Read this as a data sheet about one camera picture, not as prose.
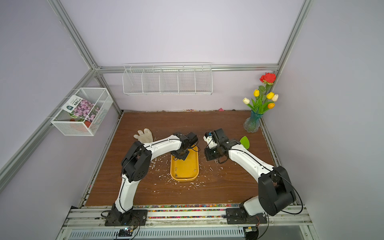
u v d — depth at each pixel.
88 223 0.74
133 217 0.74
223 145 0.62
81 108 0.74
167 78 0.99
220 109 1.24
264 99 0.94
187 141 0.72
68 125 0.74
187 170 0.89
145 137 1.05
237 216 0.74
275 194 0.42
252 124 1.03
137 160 0.55
